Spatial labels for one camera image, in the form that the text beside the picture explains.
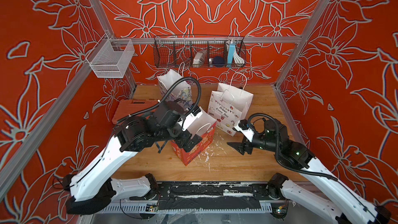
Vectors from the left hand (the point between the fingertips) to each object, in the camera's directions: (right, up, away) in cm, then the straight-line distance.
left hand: (194, 128), depth 58 cm
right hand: (+15, -5, +7) cm, 17 cm away
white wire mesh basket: (-52, +36, +34) cm, 72 cm away
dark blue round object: (+15, +35, +37) cm, 53 cm away
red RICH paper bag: (+4, 0, 0) cm, 4 cm away
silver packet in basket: (+2, +36, +33) cm, 49 cm away
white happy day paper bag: (+20, +9, +29) cm, 36 cm away
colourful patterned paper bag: (-7, +15, +27) cm, 32 cm away
